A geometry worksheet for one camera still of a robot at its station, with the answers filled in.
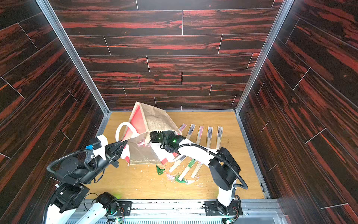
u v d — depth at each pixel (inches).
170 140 25.0
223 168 18.2
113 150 20.1
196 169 34.1
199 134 41.2
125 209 28.9
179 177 33.1
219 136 40.3
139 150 30.2
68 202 16.8
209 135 41.1
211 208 28.9
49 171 15.5
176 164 35.8
